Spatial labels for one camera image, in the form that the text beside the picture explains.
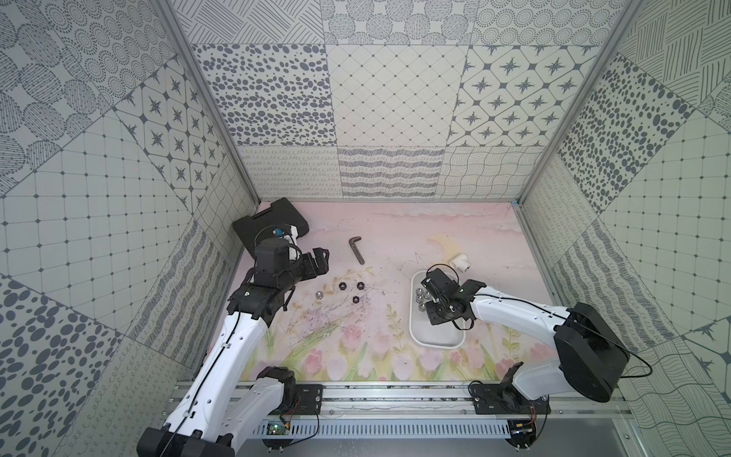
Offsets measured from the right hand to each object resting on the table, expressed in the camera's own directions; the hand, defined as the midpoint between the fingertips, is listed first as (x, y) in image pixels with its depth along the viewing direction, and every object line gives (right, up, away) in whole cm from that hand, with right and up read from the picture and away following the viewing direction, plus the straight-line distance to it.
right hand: (439, 314), depth 87 cm
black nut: (-31, +7, +9) cm, 33 cm away
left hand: (-37, +21, -11) cm, 44 cm away
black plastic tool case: (-58, +32, +25) cm, 71 cm away
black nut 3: (-27, +3, +6) cm, 28 cm away
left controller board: (-45, -24, -15) cm, 54 cm away
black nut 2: (-25, +7, +9) cm, 28 cm away
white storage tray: (-6, -5, -4) cm, 8 cm away
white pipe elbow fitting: (+10, +15, +12) cm, 21 cm away
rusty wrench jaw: (-27, +19, +18) cm, 37 cm away
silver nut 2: (-39, +5, +6) cm, 40 cm away
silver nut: (-6, +4, +5) cm, 9 cm away
